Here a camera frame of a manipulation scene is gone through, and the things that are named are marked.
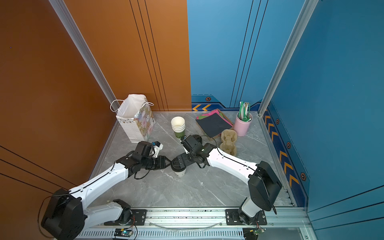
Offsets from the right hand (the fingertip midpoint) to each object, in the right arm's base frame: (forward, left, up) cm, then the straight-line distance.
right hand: (185, 158), depth 82 cm
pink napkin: (+43, -19, -7) cm, 48 cm away
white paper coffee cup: (-6, +3, -8) cm, 10 cm away
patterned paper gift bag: (+19, +28, +16) cm, 37 cm away
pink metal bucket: (+26, -37, -5) cm, 46 cm away
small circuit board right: (-33, -33, -13) cm, 48 cm away
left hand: (-2, +8, -1) cm, 9 cm away
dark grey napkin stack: (+30, -19, -6) cm, 36 cm away
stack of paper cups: (+20, +5, +4) cm, 21 cm away
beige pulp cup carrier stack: (+11, -27, -5) cm, 29 cm away
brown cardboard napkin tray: (+19, -15, -5) cm, 24 cm away
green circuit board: (-33, +29, -13) cm, 45 cm away
